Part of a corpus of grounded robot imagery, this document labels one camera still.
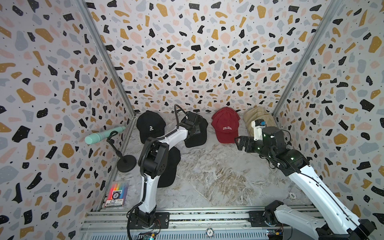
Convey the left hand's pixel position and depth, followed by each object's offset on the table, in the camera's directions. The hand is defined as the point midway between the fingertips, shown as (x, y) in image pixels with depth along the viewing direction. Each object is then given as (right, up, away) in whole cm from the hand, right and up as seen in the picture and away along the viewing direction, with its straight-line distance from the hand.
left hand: (199, 127), depth 100 cm
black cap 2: (-16, -19, -5) cm, 25 cm away
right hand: (+23, -6, -29) cm, 37 cm away
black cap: (-35, +2, +7) cm, 36 cm away
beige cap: (+44, +10, +9) cm, 46 cm away
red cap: (+19, +4, +6) cm, 21 cm away
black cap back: (-1, -5, -6) cm, 8 cm away
